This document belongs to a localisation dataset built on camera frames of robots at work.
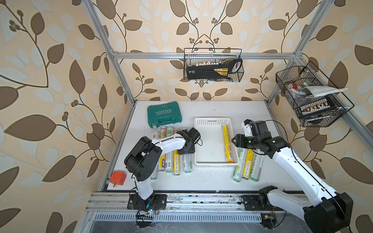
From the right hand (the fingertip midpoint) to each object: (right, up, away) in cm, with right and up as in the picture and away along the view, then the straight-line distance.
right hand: (235, 140), depth 80 cm
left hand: (-26, -8, +11) cm, 29 cm away
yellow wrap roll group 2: (+9, -15, +4) cm, 18 cm away
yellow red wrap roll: (-42, -15, +4) cm, 45 cm away
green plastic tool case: (-48, +15, +26) cm, 57 cm away
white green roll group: (+1, -19, 0) cm, 19 cm away
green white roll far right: (+14, -15, +4) cm, 21 cm away
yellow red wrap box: (-2, -10, +8) cm, 13 cm away
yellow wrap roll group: (-34, -14, +4) cm, 37 cm away
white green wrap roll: (-27, -14, +4) cm, 30 cm away
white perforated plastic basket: (-8, -6, +17) cm, 20 cm away
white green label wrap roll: (-38, -13, +6) cm, 41 cm away
